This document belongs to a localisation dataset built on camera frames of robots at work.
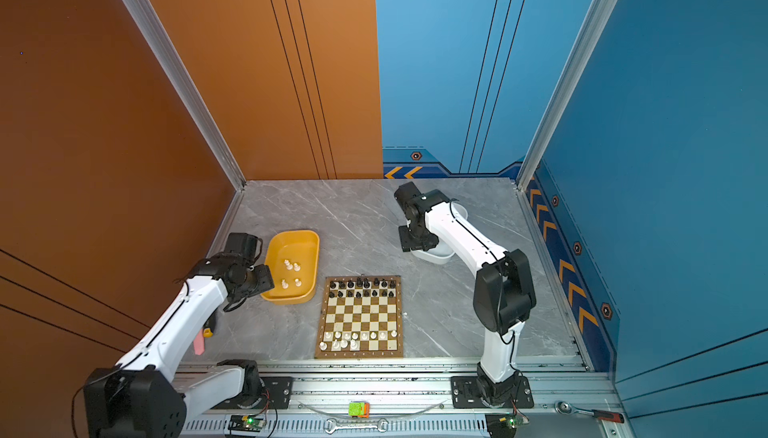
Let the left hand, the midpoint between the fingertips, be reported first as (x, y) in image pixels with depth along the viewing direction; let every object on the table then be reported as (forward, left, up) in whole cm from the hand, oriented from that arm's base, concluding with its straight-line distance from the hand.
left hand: (260, 281), depth 83 cm
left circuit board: (-32, -3, -11) cm, 33 cm away
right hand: (+10, -42, +3) cm, 44 cm away
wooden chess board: (-7, -28, -8) cm, 30 cm away
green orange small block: (-29, -30, -7) cm, 42 cm away
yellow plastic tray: (+12, -4, -7) cm, 14 cm away
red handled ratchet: (-28, -78, -6) cm, 83 cm away
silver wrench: (-32, -23, -9) cm, 40 cm away
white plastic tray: (+11, -52, -2) cm, 54 cm away
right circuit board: (-31, -64, -11) cm, 72 cm away
